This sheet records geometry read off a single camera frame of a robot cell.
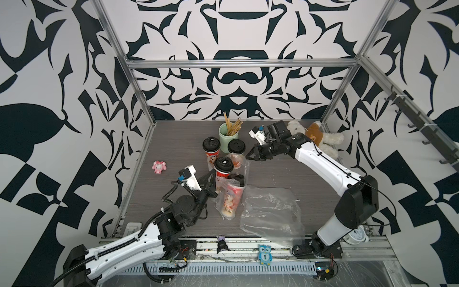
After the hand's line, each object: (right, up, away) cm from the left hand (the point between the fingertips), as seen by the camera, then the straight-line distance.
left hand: (212, 168), depth 69 cm
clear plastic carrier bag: (+3, -8, +4) cm, 9 cm away
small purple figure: (+3, -32, +5) cm, 32 cm away
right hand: (+13, +5, +10) cm, 17 cm away
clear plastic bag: (+26, -22, +12) cm, 36 cm away
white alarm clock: (+59, -29, +5) cm, 66 cm away
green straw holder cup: (+4, +12, +27) cm, 29 cm away
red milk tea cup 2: (+8, -12, +7) cm, 16 cm away
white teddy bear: (+61, +10, +33) cm, 71 cm away
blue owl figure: (+20, -35, +2) cm, 40 cm away
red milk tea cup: (+4, -1, +10) cm, 10 cm away
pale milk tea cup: (+10, +7, +16) cm, 20 cm away
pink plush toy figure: (-31, -3, +26) cm, 41 cm away
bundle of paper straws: (+8, +17, +29) cm, 34 cm away
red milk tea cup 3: (-3, +8, +18) cm, 20 cm away
